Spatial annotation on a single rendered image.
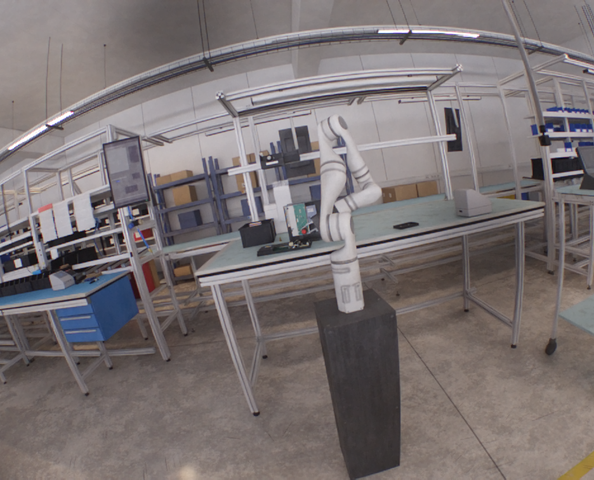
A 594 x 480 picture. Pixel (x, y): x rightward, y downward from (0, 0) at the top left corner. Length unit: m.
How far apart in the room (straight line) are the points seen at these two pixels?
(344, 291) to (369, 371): 0.30
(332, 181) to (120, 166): 1.73
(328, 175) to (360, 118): 4.95
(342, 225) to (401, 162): 5.16
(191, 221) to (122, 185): 3.28
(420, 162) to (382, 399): 5.45
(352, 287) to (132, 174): 1.84
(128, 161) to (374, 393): 2.14
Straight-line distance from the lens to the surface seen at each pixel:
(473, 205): 1.61
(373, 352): 1.02
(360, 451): 1.35
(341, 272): 0.96
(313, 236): 1.59
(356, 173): 1.21
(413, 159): 6.15
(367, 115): 5.99
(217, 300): 1.57
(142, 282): 2.70
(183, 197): 5.50
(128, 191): 2.36
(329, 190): 1.00
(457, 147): 4.07
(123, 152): 2.36
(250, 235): 1.76
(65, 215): 3.05
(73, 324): 2.45
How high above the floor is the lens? 1.28
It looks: 10 degrees down
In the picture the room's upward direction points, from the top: 11 degrees counter-clockwise
